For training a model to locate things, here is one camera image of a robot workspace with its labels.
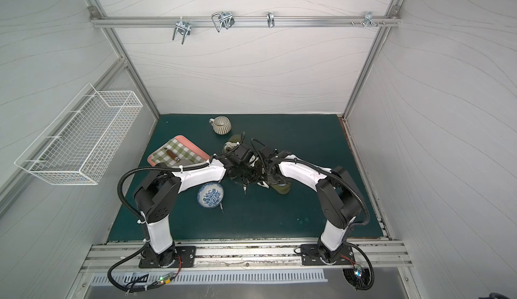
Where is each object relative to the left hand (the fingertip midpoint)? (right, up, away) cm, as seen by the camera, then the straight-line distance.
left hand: (269, 180), depth 86 cm
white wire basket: (-66, +16, -18) cm, 70 cm away
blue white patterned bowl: (-26, -7, +3) cm, 27 cm away
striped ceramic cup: (-26, +25, +25) cm, 44 cm away
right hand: (+5, 0, +5) cm, 7 cm away
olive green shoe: (-18, +17, +16) cm, 29 cm away
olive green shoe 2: (+6, -4, +3) cm, 8 cm away
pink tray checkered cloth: (-48, +11, +18) cm, 52 cm away
